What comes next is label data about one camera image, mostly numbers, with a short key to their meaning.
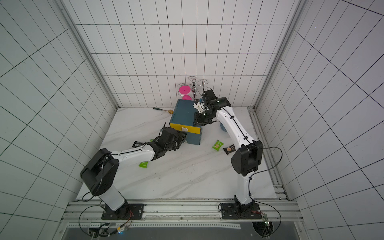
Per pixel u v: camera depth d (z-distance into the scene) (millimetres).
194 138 903
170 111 1180
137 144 974
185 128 829
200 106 775
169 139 694
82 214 670
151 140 1018
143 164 883
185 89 918
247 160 490
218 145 974
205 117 703
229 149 948
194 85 923
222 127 1056
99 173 454
